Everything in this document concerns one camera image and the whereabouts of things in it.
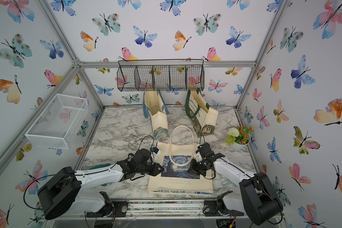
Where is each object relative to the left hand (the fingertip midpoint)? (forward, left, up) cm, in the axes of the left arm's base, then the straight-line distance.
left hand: (165, 169), depth 82 cm
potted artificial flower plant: (+16, -44, +8) cm, 48 cm away
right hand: (0, -13, -2) cm, 13 cm away
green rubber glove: (+5, +41, -5) cm, 41 cm away
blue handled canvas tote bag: (+52, +11, +1) cm, 53 cm away
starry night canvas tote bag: (-4, -6, -3) cm, 8 cm away
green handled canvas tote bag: (+26, -23, +15) cm, 38 cm away
